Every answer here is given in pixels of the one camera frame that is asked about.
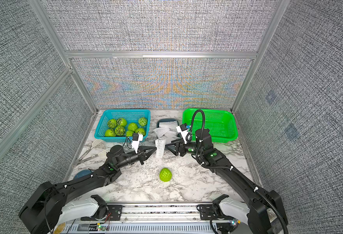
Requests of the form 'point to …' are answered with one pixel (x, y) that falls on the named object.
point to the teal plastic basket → (118, 126)
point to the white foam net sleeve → (160, 144)
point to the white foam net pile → (167, 130)
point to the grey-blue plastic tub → (168, 120)
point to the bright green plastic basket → (221, 123)
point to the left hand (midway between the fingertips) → (158, 148)
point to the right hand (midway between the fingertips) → (168, 141)
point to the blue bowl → (82, 173)
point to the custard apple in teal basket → (112, 123)
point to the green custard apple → (165, 175)
